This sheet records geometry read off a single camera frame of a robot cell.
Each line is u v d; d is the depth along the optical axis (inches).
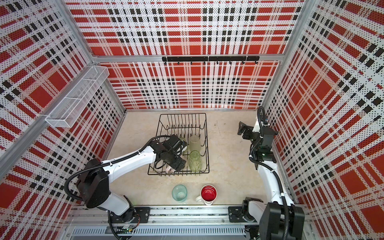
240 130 28.9
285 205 15.6
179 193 31.6
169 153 24.7
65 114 27.1
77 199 18.2
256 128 27.3
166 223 28.5
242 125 29.6
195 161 32.0
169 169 30.9
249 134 27.9
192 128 40.2
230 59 35.5
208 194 32.0
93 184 16.8
